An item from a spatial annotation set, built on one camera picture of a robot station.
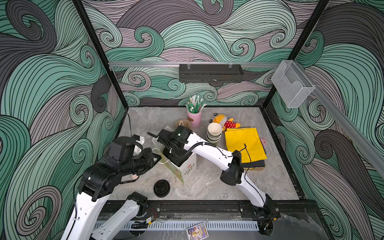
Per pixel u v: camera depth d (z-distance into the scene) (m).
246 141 0.91
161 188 0.78
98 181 0.36
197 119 1.01
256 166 0.83
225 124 1.03
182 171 0.66
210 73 0.96
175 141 0.53
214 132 0.86
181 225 0.70
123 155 0.43
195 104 0.99
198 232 0.66
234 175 0.50
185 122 1.04
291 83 0.79
